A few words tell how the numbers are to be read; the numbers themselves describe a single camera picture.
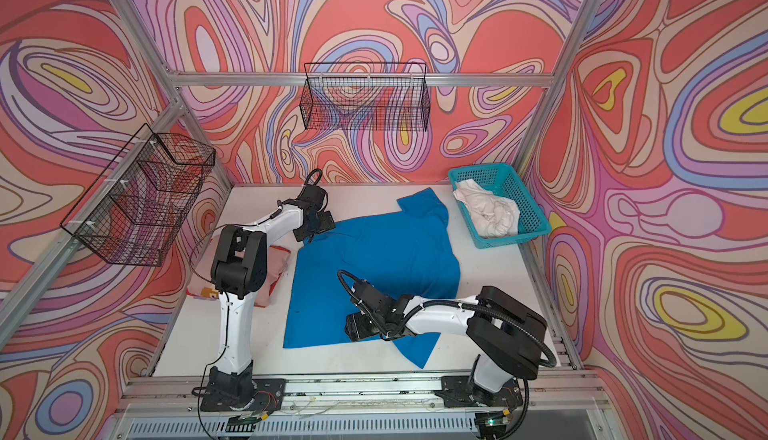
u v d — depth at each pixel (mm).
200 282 855
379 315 647
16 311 511
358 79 874
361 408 728
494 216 1044
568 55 823
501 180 1155
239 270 586
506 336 442
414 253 988
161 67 840
